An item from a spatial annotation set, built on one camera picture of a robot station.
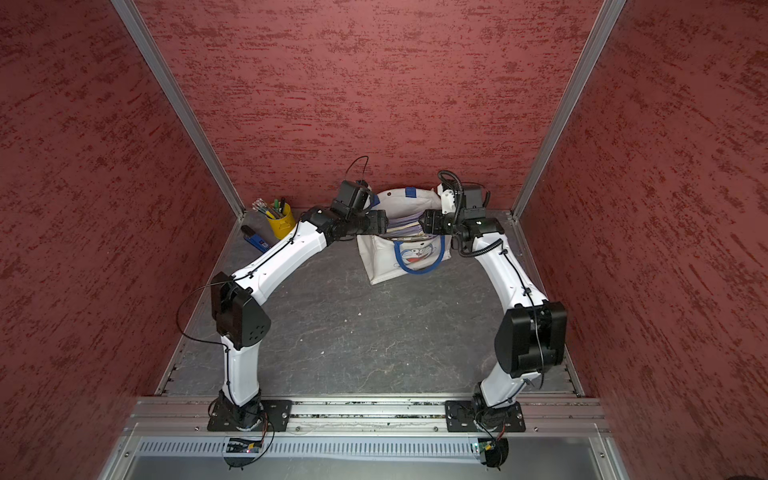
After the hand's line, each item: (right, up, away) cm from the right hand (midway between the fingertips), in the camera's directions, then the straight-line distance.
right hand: (428, 222), depth 86 cm
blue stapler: (-62, -5, +22) cm, 66 cm away
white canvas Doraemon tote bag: (-13, -10, +7) cm, 18 cm away
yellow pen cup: (-50, 0, +21) cm, 54 cm away
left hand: (-15, -1, 0) cm, 16 cm away
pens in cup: (-54, +6, +20) cm, 57 cm away
